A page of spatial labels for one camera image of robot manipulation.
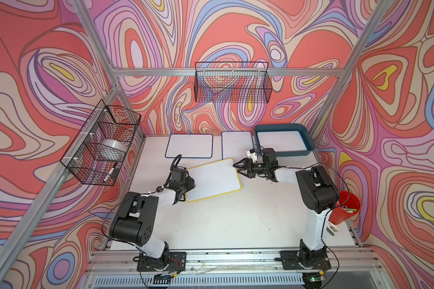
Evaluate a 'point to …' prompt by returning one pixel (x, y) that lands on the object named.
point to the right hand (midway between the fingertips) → (234, 172)
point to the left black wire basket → (105, 121)
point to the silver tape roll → (112, 149)
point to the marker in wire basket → (110, 172)
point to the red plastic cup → (348, 206)
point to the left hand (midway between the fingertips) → (194, 184)
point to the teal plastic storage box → (303, 129)
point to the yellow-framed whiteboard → (213, 179)
